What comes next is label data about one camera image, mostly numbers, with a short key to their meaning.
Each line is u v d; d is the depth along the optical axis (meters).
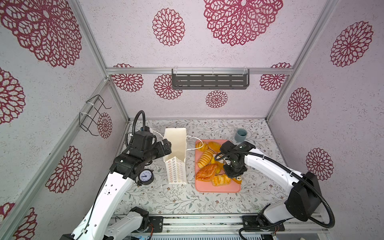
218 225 0.76
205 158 0.93
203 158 0.93
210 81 0.99
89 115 0.75
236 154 0.57
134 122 0.50
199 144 1.00
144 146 0.51
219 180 0.84
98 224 0.38
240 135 1.04
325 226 0.40
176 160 0.70
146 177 0.88
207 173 0.84
